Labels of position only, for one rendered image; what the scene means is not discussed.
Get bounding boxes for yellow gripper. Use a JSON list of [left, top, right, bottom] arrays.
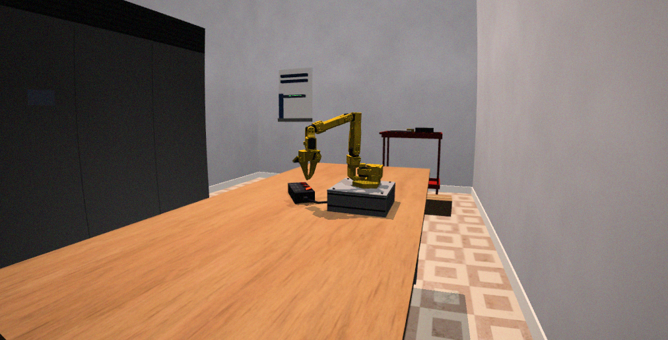
[[293, 150, 321, 180]]

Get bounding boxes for black power strip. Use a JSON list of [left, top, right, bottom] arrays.
[[288, 182, 327, 204]]

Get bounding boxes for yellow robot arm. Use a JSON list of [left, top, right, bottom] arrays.
[[304, 112, 381, 189]]

